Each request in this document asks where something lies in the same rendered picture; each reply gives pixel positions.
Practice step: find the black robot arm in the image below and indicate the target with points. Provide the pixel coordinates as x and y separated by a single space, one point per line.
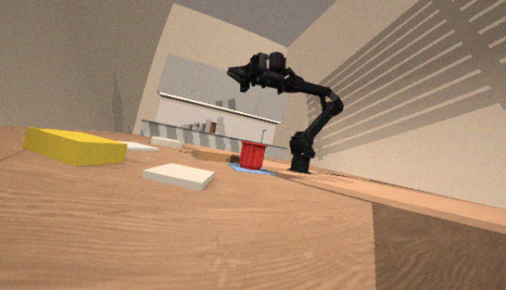
302 142

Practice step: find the yellow rectangular block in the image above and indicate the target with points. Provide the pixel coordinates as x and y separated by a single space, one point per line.
74 148

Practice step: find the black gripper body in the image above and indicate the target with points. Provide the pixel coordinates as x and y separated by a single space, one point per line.
260 74

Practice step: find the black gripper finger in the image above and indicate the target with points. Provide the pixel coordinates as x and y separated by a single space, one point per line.
237 78
243 71

